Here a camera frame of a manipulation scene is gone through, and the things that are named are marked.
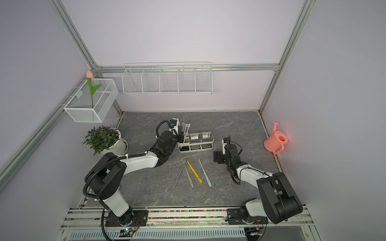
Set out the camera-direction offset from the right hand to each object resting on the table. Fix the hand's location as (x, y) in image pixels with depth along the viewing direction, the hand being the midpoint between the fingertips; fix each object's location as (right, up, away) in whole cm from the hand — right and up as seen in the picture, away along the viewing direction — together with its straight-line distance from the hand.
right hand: (220, 150), depth 93 cm
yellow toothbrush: (-16, -12, -4) cm, 21 cm away
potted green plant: (-66, +8, -11) cm, 67 cm away
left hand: (-24, +15, -5) cm, 29 cm away
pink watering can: (+34, +6, -2) cm, 35 cm away
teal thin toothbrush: (-9, -13, -6) cm, 17 cm away
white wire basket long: (-18, +49, +11) cm, 53 cm away
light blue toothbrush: (-21, +12, 0) cm, 25 cm away
